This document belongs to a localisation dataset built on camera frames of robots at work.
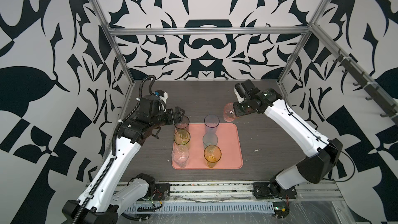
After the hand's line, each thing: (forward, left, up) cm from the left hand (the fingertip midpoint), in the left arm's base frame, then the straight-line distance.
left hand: (176, 109), depth 71 cm
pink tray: (-4, -28, -26) cm, 38 cm away
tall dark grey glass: (+1, -2, -15) cm, 15 cm away
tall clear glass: (-12, 0, -25) cm, 27 cm away
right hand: (+3, -30, -5) cm, 30 cm away
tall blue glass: (+4, -17, -20) cm, 27 cm away
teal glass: (-5, -15, -22) cm, 28 cm away
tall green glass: (-4, -1, -21) cm, 21 cm away
